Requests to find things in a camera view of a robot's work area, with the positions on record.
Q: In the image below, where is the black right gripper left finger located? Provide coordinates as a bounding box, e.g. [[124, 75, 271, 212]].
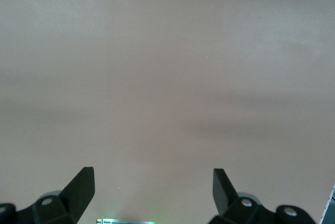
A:
[[0, 166, 96, 224]]

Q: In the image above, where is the brown table cover sheet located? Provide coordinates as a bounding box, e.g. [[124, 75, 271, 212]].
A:
[[0, 0, 335, 224]]

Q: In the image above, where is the aluminium frame bracket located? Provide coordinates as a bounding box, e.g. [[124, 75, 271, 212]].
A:
[[319, 183, 335, 224]]

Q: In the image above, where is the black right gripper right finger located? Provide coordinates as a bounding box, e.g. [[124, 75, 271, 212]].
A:
[[209, 167, 316, 224]]

